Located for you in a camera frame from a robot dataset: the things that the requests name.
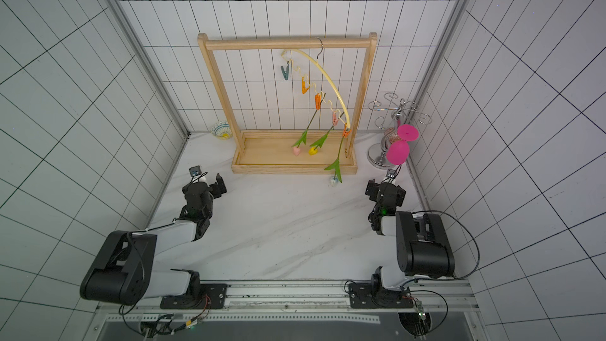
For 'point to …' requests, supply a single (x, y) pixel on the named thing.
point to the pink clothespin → (335, 120)
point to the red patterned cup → (392, 135)
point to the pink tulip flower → (296, 148)
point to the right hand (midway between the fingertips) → (379, 179)
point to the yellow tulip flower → (312, 150)
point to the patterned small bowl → (222, 130)
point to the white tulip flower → (335, 166)
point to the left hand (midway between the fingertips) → (207, 180)
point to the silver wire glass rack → (393, 118)
